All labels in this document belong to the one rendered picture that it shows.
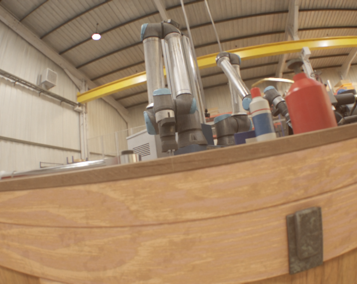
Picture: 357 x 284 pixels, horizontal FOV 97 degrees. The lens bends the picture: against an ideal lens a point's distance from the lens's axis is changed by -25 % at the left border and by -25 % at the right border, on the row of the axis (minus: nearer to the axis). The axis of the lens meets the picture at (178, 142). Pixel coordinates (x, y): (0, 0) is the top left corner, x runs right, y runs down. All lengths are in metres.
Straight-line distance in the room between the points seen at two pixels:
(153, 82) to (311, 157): 1.15
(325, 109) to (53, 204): 0.38
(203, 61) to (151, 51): 8.69
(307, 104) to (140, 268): 0.31
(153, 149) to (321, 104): 1.25
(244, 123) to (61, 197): 1.63
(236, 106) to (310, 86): 1.47
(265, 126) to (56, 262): 0.60
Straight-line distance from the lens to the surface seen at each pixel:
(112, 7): 10.04
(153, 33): 1.39
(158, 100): 0.99
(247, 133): 0.80
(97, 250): 0.23
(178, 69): 1.23
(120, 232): 0.21
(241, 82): 1.61
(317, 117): 0.34
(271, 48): 10.43
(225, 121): 1.65
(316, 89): 0.35
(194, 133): 1.22
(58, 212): 0.25
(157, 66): 1.31
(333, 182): 0.22
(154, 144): 1.46
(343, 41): 12.32
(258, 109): 0.67
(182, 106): 1.12
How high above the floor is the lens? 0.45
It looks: 10 degrees up
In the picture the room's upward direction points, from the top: 8 degrees counter-clockwise
